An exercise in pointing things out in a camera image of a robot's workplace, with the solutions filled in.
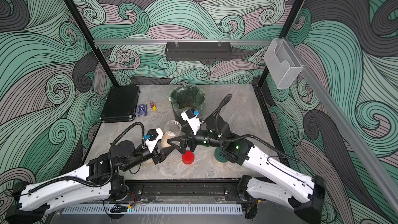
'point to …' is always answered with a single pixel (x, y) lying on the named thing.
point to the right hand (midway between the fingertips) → (172, 136)
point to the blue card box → (142, 110)
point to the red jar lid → (188, 157)
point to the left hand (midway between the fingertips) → (171, 137)
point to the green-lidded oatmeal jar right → (219, 155)
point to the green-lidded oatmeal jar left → (148, 162)
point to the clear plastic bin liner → (185, 97)
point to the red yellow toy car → (153, 106)
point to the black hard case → (120, 104)
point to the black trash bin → (178, 117)
